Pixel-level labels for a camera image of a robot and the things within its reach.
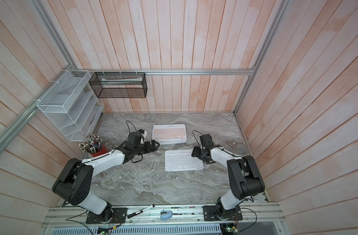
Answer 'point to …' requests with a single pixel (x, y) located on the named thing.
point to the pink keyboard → (169, 133)
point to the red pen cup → (93, 145)
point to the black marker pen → (141, 211)
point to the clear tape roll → (241, 149)
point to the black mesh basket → (119, 84)
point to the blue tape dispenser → (166, 215)
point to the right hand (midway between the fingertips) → (196, 153)
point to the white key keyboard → (181, 160)
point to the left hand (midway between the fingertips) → (154, 148)
